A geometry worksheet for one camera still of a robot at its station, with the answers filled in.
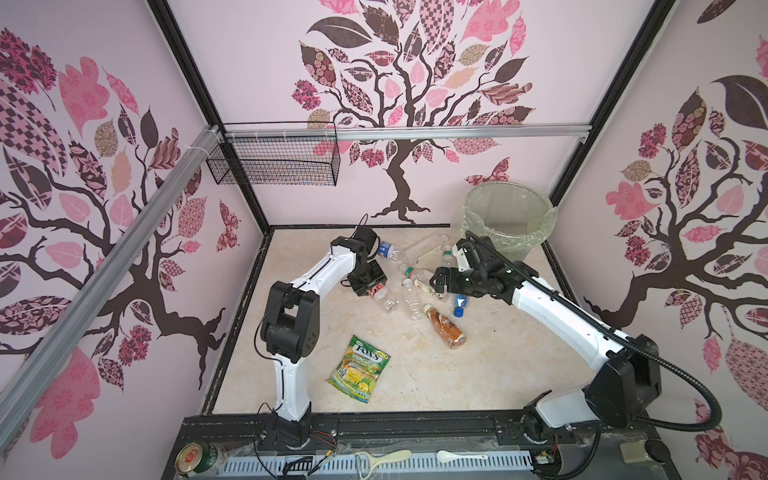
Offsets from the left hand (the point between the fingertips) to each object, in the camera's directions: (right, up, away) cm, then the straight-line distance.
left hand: (378, 287), depth 92 cm
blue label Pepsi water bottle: (+3, +12, +15) cm, 19 cm away
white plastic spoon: (+17, -38, -22) cm, 47 cm away
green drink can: (-37, -33, -31) cm, 58 cm away
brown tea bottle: (+22, -14, -7) cm, 27 cm away
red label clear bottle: (+1, -1, -4) cm, 4 cm away
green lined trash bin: (+45, +23, +7) cm, 51 cm away
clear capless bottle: (+17, +14, +19) cm, 29 cm away
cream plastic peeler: (+1, -38, -22) cm, 44 cm away
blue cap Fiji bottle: (+27, -5, +3) cm, 27 cm away
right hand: (+19, +4, -10) cm, 21 cm away
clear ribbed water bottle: (+11, -5, +6) cm, 14 cm away
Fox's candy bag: (-5, -22, -10) cm, 24 cm away
